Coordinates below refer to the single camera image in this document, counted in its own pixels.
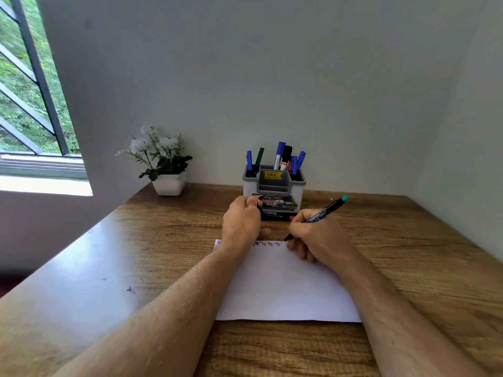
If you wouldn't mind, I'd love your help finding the person's left hand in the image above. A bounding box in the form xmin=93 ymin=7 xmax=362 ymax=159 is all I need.
xmin=221 ymin=195 xmax=272 ymax=256

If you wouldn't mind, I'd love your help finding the person's right hand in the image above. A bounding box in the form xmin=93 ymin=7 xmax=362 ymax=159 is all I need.
xmin=287 ymin=208 xmax=356 ymax=271

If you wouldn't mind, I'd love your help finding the pile of assorted markers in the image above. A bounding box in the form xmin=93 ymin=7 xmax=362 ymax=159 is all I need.
xmin=259 ymin=209 xmax=300 ymax=223

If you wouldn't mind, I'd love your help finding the white paper sheet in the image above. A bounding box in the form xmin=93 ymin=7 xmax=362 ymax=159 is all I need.
xmin=213 ymin=239 xmax=362 ymax=323

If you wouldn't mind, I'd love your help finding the blue capped white label marker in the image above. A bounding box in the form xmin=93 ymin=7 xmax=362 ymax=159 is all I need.
xmin=274 ymin=141 xmax=287 ymax=171

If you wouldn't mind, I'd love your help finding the person's right forearm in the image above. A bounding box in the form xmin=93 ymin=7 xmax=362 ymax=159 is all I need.
xmin=336 ymin=251 xmax=492 ymax=377

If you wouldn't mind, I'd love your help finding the person's left forearm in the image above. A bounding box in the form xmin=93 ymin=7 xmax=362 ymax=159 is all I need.
xmin=53 ymin=247 xmax=252 ymax=377

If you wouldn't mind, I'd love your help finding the grey white desk organizer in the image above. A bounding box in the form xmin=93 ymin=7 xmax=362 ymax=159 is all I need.
xmin=242 ymin=164 xmax=307 ymax=213

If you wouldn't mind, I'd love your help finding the white square flower pot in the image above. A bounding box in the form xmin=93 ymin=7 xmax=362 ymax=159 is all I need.
xmin=151 ymin=173 xmax=186 ymax=197

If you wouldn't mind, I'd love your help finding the artificial white flower plant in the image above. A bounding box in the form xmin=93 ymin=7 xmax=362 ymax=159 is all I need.
xmin=115 ymin=124 xmax=193 ymax=182

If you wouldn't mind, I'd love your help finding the window with dark bars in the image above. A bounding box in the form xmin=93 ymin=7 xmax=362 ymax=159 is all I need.
xmin=0 ymin=0 xmax=88 ymax=180

